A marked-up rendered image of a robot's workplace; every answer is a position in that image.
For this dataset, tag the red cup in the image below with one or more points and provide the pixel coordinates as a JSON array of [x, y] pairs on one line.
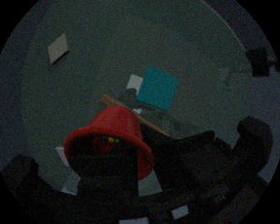
[[114, 122]]

